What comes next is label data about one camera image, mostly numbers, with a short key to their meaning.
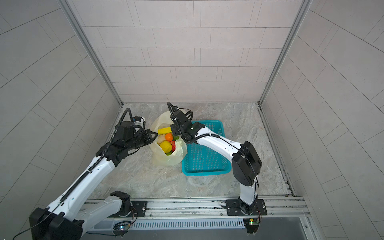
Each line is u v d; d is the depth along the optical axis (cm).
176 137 93
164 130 81
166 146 82
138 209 70
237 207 71
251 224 67
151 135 67
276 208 72
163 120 79
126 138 57
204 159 89
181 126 61
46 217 36
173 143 87
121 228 64
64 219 37
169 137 89
